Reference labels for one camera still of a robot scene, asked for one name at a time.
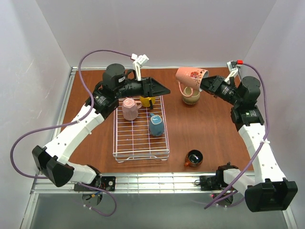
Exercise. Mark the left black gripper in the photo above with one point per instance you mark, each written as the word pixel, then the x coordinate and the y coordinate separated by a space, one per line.
pixel 146 86

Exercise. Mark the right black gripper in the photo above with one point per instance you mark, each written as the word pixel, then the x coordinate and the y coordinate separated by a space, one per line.
pixel 216 84

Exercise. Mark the yellow mug black handle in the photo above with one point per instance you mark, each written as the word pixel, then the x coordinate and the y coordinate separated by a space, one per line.
pixel 147 102

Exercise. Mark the pale pink faceted mug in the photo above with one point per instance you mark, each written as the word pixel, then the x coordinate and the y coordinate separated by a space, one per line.
pixel 130 108

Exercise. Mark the blue floral mug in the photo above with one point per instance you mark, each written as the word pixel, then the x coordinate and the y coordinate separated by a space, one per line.
pixel 156 125

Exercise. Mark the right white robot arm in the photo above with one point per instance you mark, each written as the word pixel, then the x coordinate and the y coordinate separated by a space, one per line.
pixel 269 190

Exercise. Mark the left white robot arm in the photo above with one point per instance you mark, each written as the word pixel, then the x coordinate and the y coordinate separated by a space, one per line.
pixel 53 159

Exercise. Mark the beige ceramic mug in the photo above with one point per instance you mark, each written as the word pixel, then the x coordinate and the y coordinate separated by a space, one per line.
pixel 193 99

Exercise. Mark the dark glossy orange mug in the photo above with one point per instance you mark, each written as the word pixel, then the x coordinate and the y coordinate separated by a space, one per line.
pixel 194 158

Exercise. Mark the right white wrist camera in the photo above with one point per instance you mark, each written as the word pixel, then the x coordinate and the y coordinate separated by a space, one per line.
pixel 234 69

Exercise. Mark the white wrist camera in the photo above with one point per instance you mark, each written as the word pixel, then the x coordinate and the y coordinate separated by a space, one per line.
pixel 234 69
pixel 138 62

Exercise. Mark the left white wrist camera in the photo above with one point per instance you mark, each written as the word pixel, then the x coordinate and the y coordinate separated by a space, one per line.
pixel 138 62

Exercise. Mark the white wire dish rack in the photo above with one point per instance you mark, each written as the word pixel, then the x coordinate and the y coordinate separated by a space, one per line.
pixel 132 140

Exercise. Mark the aluminium front rail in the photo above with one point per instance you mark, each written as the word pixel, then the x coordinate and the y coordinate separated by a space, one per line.
pixel 135 183

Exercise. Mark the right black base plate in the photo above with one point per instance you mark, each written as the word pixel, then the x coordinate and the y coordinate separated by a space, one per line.
pixel 208 183

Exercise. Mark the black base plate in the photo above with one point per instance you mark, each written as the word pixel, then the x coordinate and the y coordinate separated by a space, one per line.
pixel 208 183
pixel 107 183

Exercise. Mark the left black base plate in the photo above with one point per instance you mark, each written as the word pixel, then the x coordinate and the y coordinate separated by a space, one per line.
pixel 107 183

